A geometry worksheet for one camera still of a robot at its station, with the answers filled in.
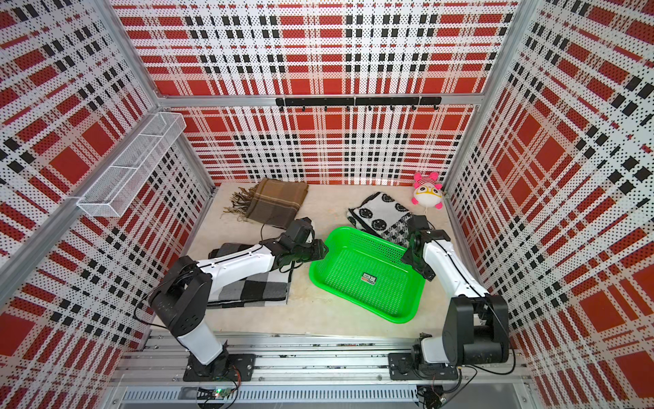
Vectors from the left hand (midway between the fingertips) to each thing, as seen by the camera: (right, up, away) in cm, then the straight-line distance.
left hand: (328, 249), depth 90 cm
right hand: (+32, -4, -5) cm, 32 cm away
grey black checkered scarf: (-22, -13, -3) cm, 26 cm away
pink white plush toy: (+43, +23, +21) cm, 53 cm away
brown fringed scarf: (-28, +19, +25) cm, 42 cm away
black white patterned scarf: (+22, +12, +20) cm, 33 cm away
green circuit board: (-31, -37, -20) cm, 52 cm away
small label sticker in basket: (+15, -11, +1) cm, 19 cm away
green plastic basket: (+14, -9, +3) cm, 17 cm away
